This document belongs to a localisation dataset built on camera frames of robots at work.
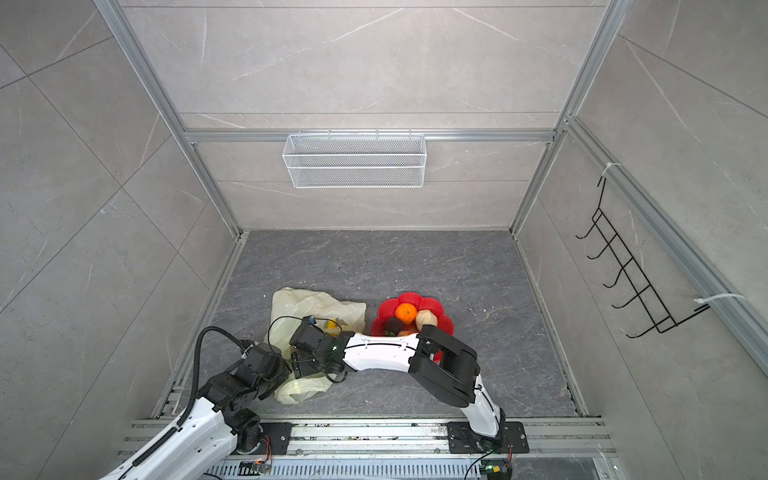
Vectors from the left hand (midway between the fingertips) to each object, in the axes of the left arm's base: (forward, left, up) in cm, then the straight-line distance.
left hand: (290, 360), depth 84 cm
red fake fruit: (+5, -33, +3) cm, 34 cm away
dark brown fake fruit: (+8, -30, +2) cm, 31 cm away
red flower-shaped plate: (+15, -29, +1) cm, 32 cm away
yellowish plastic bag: (+12, -1, +10) cm, 15 cm away
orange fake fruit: (+13, -34, +3) cm, 37 cm away
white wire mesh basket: (+58, -19, +27) cm, 67 cm away
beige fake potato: (+10, -40, +4) cm, 41 cm away
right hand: (-1, -4, +1) cm, 4 cm away
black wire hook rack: (-4, -84, +31) cm, 89 cm away
